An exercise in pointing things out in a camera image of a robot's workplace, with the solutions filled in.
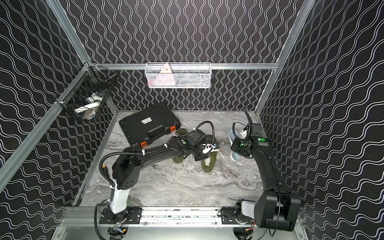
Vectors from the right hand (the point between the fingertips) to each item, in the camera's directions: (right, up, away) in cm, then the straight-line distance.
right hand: (234, 146), depth 83 cm
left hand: (-14, -2, +3) cm, 15 cm away
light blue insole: (-2, -4, -7) cm, 8 cm away
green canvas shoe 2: (-14, -12, +7) cm, 19 cm away
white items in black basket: (-81, +20, +1) cm, 83 cm away
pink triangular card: (-39, +41, +7) cm, 57 cm away
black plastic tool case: (-58, +10, +18) cm, 62 cm away
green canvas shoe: (-31, -10, +12) cm, 35 cm away
